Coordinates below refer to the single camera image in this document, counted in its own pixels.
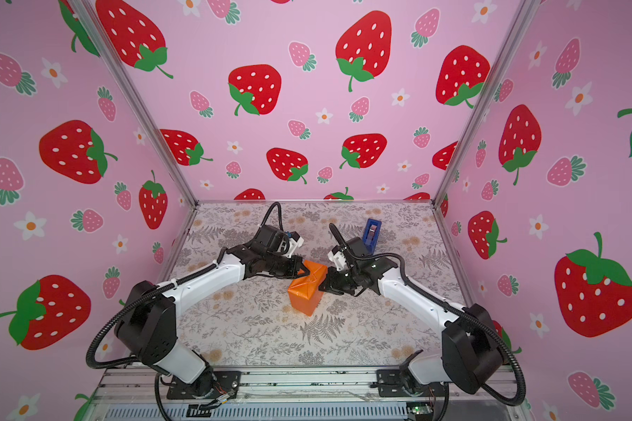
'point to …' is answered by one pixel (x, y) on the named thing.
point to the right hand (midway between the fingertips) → (316, 288)
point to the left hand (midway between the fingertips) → (311, 272)
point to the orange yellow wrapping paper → (305, 292)
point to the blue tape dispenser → (371, 234)
